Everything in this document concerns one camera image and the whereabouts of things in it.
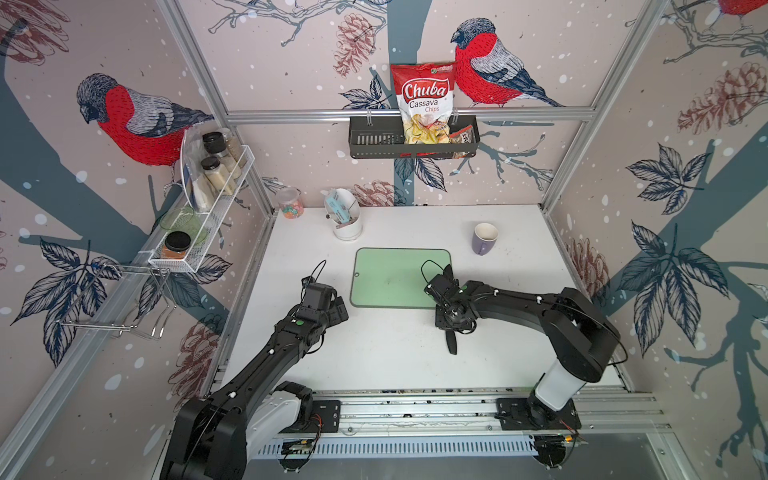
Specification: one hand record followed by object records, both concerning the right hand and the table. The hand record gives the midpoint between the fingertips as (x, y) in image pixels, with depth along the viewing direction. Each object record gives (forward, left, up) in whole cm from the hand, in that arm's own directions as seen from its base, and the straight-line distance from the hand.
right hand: (443, 322), depth 90 cm
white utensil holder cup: (+31, +33, +7) cm, 45 cm away
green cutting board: (+14, +16, +2) cm, 21 cm away
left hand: (+2, +33, +7) cm, 34 cm away
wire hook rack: (-7, +68, +37) cm, 78 cm away
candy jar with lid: (+44, +58, +8) cm, 73 cm away
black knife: (-6, -2, +1) cm, 6 cm away
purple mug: (+27, -15, +9) cm, 32 cm away
